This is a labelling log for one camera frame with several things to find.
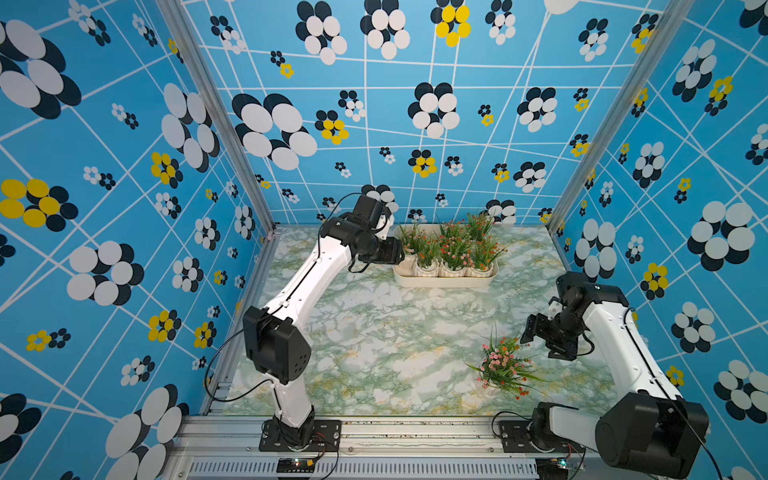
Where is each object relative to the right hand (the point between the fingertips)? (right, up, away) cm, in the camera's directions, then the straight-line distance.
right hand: (540, 345), depth 77 cm
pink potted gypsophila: (-18, +31, +23) cm, 43 cm away
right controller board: (-1, -26, -8) cm, 28 cm away
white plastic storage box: (-21, +16, +22) cm, 34 cm away
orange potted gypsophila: (-10, +21, +16) cm, 28 cm away
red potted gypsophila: (-27, +23, +16) cm, 39 cm away
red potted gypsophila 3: (-9, +33, +25) cm, 42 cm away
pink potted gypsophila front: (-32, +29, +21) cm, 48 cm away
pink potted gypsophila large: (-12, -3, -6) cm, 14 cm away
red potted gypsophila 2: (-20, +25, +15) cm, 35 cm away
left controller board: (-63, -28, -5) cm, 69 cm away
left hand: (-37, +24, +4) cm, 44 cm away
